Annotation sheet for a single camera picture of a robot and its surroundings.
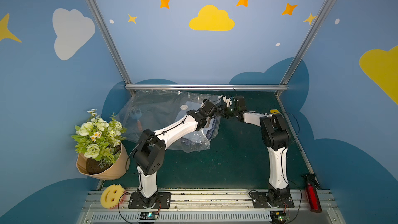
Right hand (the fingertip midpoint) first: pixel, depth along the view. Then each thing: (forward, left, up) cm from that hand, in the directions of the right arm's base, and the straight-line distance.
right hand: (215, 109), depth 102 cm
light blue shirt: (-23, +7, +4) cm, 24 cm away
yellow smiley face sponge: (-53, +50, -4) cm, 73 cm away
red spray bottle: (-43, -51, -8) cm, 68 cm away
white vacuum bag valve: (+2, +21, -2) cm, 22 cm away
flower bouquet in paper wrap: (-41, +49, +17) cm, 67 cm away
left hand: (-12, +7, +6) cm, 15 cm away
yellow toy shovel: (+7, -44, -9) cm, 46 cm away
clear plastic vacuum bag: (+2, +46, -7) cm, 46 cm away
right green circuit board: (-56, -31, -8) cm, 65 cm away
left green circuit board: (-60, +30, -8) cm, 68 cm away
